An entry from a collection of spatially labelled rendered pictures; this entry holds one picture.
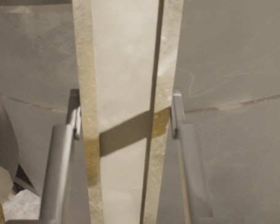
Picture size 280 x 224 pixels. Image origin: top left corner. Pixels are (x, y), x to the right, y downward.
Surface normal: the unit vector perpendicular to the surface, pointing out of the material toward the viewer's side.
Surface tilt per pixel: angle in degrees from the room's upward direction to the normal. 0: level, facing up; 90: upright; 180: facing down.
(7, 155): 62
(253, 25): 50
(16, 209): 0
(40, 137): 85
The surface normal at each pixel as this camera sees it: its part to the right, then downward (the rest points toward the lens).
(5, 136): 0.72, -0.65
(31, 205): 0.75, 0.27
